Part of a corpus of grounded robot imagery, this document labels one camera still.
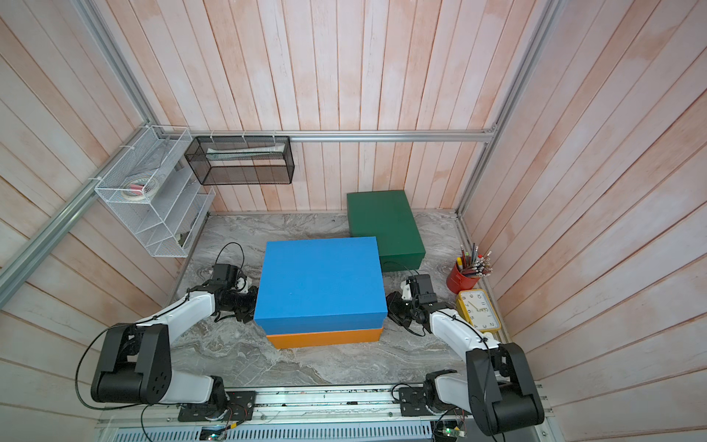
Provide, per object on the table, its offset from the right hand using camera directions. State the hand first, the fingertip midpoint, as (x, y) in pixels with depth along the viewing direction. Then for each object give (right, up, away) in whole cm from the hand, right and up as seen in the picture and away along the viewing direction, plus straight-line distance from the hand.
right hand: (380, 304), depth 88 cm
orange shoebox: (-25, -11, -2) cm, 28 cm away
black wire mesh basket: (-60, +52, +15) cm, 80 cm away
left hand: (-36, -1, 0) cm, 36 cm away
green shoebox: (+6, +31, +28) cm, 43 cm away
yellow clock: (+32, -1, +2) cm, 33 cm away
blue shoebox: (-18, +9, -17) cm, 26 cm away
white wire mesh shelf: (-63, +26, -10) cm, 69 cm away
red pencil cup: (+26, +7, +1) cm, 27 cm away
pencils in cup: (+32, +13, +3) cm, 35 cm away
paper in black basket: (-55, +50, +1) cm, 74 cm away
